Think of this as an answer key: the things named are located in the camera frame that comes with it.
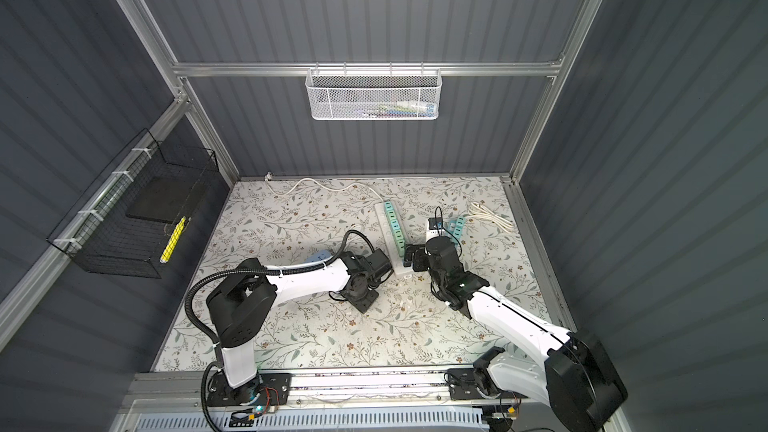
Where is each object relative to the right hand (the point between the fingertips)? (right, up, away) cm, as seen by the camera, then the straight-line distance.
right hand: (423, 244), depth 84 cm
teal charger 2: (-8, +5, +13) cm, 16 cm away
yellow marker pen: (-61, +2, -15) cm, 63 cm away
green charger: (-9, +8, +15) cm, 19 cm away
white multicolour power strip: (-10, -1, +15) cm, 17 cm away
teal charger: (-10, +11, +18) cm, 24 cm away
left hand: (-17, -17, +4) cm, 25 cm away
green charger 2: (-7, +2, +10) cm, 13 cm away
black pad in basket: (-69, +13, -7) cm, 70 cm away
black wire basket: (-74, +8, -12) cm, 75 cm away
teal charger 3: (-6, -1, +9) cm, 11 cm away
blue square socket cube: (-33, -5, +12) cm, 36 cm away
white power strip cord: (-60, +24, +39) cm, 76 cm away
